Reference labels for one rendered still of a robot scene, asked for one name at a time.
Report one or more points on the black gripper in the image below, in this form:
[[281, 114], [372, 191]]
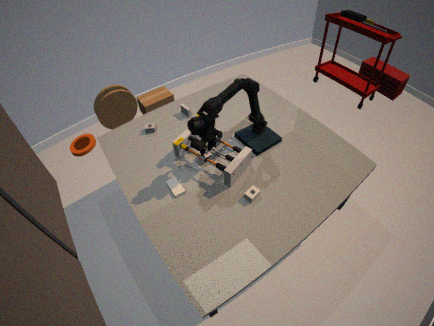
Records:
[[208, 135]]

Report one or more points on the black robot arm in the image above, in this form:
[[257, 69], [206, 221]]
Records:
[[214, 105]]

